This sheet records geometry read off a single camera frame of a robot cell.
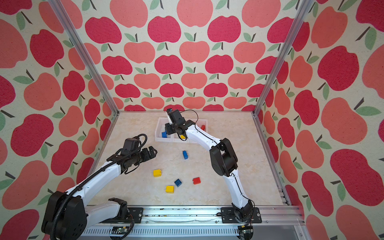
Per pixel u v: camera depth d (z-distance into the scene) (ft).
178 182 2.76
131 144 2.17
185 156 3.14
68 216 1.31
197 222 2.41
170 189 2.68
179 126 2.35
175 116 2.41
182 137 2.73
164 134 3.43
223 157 1.82
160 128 3.61
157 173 2.84
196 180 2.82
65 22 2.41
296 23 2.45
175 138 3.39
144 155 2.51
